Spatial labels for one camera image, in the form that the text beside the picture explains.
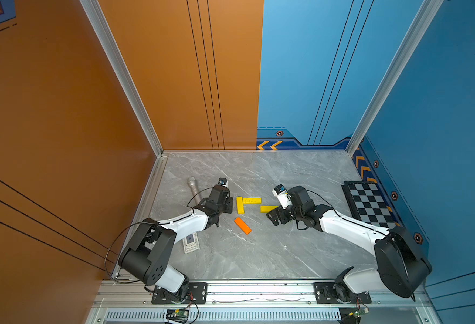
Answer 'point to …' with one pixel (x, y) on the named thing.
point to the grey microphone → (191, 183)
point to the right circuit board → (358, 313)
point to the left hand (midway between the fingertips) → (229, 196)
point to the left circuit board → (181, 312)
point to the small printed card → (191, 244)
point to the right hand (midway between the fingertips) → (275, 209)
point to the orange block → (245, 227)
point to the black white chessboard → (370, 204)
